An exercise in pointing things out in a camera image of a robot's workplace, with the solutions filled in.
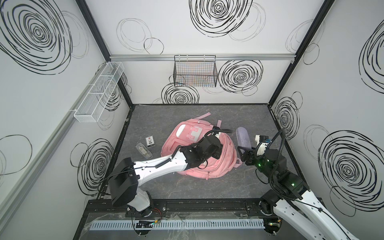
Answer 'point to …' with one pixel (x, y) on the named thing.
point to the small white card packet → (150, 141)
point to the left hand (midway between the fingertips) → (222, 144)
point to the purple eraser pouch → (243, 138)
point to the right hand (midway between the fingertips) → (239, 148)
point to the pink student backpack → (188, 131)
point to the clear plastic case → (144, 151)
